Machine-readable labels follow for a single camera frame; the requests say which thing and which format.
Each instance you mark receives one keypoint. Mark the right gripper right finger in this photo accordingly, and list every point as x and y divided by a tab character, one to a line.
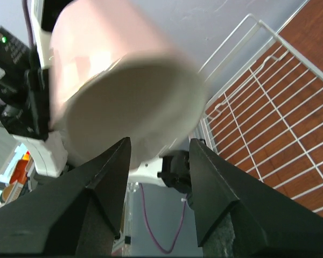
264	220

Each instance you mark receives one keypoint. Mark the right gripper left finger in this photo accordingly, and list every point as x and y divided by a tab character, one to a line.
79	212

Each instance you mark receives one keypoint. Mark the pink faceted mug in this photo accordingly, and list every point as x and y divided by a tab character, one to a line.
115	75

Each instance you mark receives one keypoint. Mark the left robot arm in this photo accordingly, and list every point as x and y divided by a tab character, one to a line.
25	91

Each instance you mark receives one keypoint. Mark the white wire dish rack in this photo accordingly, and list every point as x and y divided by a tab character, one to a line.
268	118

